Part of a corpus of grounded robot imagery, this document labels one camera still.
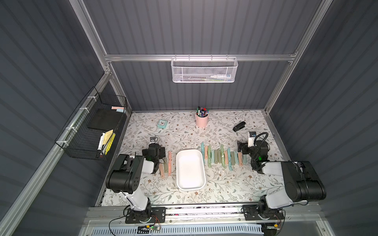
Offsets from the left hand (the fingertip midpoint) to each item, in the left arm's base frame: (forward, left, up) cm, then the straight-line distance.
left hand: (152, 148), depth 97 cm
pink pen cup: (+21, -34, +4) cm, 40 cm away
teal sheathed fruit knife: (-6, -55, -1) cm, 55 cm away
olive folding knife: (-7, -53, -1) cm, 53 cm away
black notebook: (+4, +21, +25) cm, 33 cm away
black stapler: (+18, -62, +1) cm, 64 cm away
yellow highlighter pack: (-17, +9, +32) cm, 37 cm away
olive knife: (-7, -9, -2) cm, 12 cm away
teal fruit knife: (-2, -33, -1) cm, 33 cm away
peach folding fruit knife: (-6, -48, -1) cm, 49 cm away
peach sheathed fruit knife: (-14, -8, -1) cm, 16 cm away
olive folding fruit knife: (-6, -42, -1) cm, 42 cm away
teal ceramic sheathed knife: (-7, -50, -2) cm, 51 cm away
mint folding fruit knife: (-7, -60, -1) cm, 61 cm away
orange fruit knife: (-2, -36, -1) cm, 36 cm away
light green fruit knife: (-5, -46, 0) cm, 46 cm away
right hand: (+2, -63, +6) cm, 63 cm away
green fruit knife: (-6, -37, -1) cm, 38 cm away
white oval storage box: (-16, -26, 0) cm, 30 cm away
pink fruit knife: (-10, -12, -1) cm, 16 cm away
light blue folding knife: (-5, -40, -1) cm, 40 cm away
